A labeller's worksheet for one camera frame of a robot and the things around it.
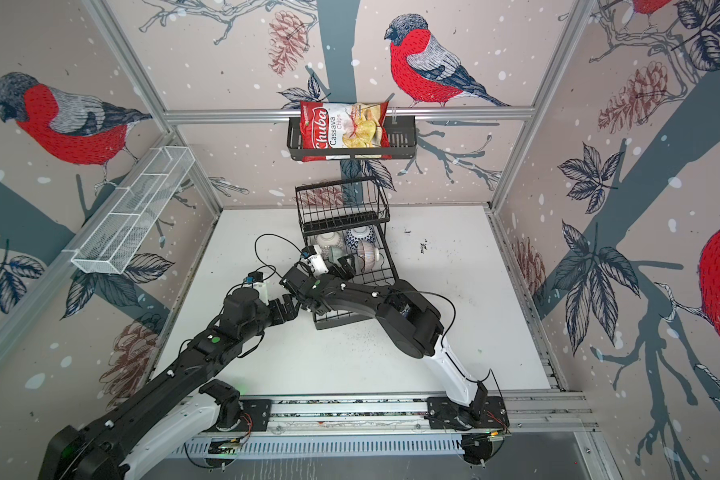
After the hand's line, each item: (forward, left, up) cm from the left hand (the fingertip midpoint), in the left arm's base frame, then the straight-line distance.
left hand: (290, 300), depth 81 cm
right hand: (+12, -12, -3) cm, 17 cm away
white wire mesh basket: (+17, +41, +18) cm, 48 cm away
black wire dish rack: (+37, -14, -7) cm, 40 cm away
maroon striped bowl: (+17, -22, -3) cm, 28 cm away
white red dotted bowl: (+26, -9, -5) cm, 28 cm away
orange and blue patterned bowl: (+28, -17, -6) cm, 33 cm away
